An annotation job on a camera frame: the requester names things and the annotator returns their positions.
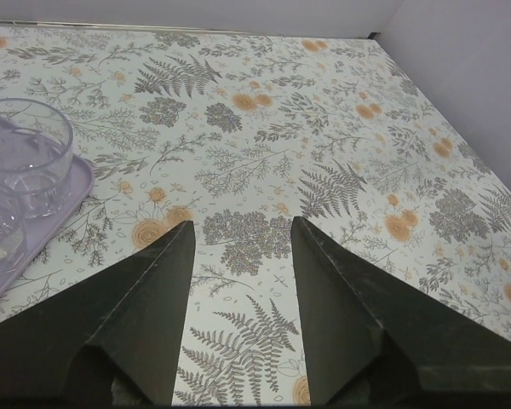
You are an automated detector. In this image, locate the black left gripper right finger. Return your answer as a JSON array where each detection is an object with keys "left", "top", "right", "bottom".
[{"left": 290, "top": 216, "right": 511, "bottom": 406}]

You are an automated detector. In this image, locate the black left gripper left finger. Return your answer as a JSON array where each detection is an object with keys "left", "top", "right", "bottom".
[{"left": 0, "top": 222, "right": 196, "bottom": 406}]

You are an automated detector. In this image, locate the small shot glass front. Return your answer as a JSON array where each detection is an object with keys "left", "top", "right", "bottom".
[{"left": 0, "top": 183, "right": 27, "bottom": 275}]

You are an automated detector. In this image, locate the clear faceted tumbler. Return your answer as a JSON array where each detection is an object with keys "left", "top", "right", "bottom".
[{"left": 0, "top": 98, "right": 74, "bottom": 219}]

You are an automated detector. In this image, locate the lilac plastic tray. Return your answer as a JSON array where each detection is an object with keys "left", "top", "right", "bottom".
[{"left": 0, "top": 155, "right": 95, "bottom": 316}]

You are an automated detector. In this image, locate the floral tablecloth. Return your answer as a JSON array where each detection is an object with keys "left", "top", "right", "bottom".
[{"left": 0, "top": 26, "right": 511, "bottom": 405}]

